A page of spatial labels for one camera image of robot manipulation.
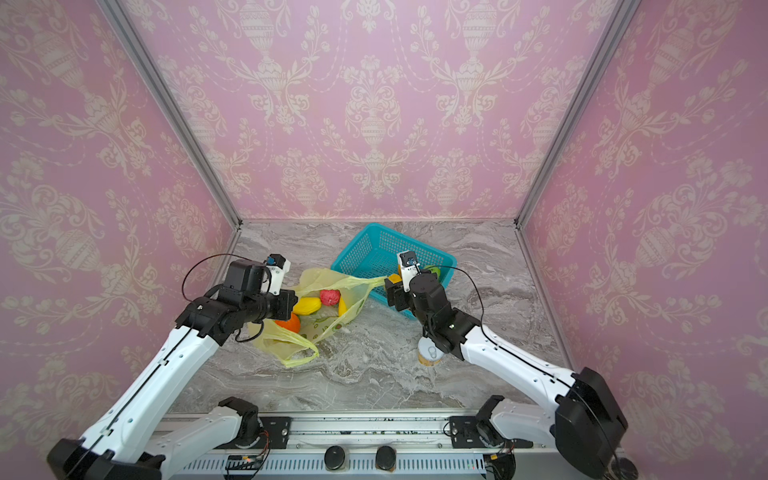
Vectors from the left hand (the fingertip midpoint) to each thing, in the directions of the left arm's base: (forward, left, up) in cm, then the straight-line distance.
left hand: (298, 300), depth 76 cm
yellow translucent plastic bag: (-11, 0, -4) cm, 12 cm away
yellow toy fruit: (0, -24, +11) cm, 27 cm away
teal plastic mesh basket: (+31, -17, -19) cm, 40 cm away
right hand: (+7, -26, +2) cm, 27 cm away
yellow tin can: (-7, -34, -14) cm, 38 cm away
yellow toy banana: (+7, -9, -16) cm, 19 cm away
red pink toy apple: (+10, -4, -15) cm, 19 cm away
